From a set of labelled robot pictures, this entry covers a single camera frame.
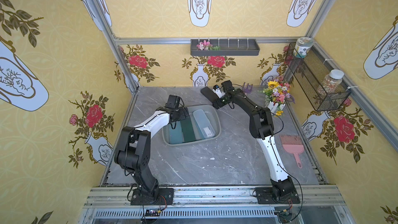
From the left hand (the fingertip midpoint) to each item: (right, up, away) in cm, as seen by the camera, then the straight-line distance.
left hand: (175, 114), depth 96 cm
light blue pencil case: (+17, -6, +2) cm, 18 cm away
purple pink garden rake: (+52, +18, +25) cm, 60 cm away
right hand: (+33, +10, +17) cm, 38 cm away
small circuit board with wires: (-7, -44, -23) cm, 50 cm away
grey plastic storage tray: (+24, -1, +5) cm, 25 cm away
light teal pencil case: (0, -13, -1) cm, 13 cm away
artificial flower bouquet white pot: (+62, +13, -1) cm, 63 cm away
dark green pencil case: (+8, -10, -1) cm, 12 cm away
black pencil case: (+22, +14, +21) cm, 33 cm away
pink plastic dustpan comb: (+70, -17, -5) cm, 72 cm away
